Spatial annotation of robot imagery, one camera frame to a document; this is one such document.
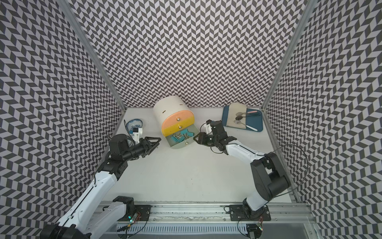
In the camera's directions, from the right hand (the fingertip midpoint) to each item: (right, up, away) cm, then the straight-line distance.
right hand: (196, 141), depth 86 cm
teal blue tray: (+42, +13, +22) cm, 50 cm away
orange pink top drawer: (-11, +14, 0) cm, 18 cm away
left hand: (-18, +1, -12) cm, 22 cm away
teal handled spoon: (+33, +15, +26) cm, 45 cm away
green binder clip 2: (-12, +1, +13) cm, 18 cm away
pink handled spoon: (+34, +17, +28) cm, 47 cm away
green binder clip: (-15, +1, +11) cm, 19 cm away
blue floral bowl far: (-47, +9, +23) cm, 53 cm away
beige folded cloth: (+29, +21, +29) cm, 46 cm away
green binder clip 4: (-7, +1, +13) cm, 15 cm away
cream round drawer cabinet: (-19, +21, +4) cm, 29 cm away
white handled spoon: (+30, +11, +22) cm, 39 cm away
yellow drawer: (-15, +7, 0) cm, 16 cm away
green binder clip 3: (-8, +5, +13) cm, 16 cm away
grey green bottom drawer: (-14, -3, +7) cm, 16 cm away
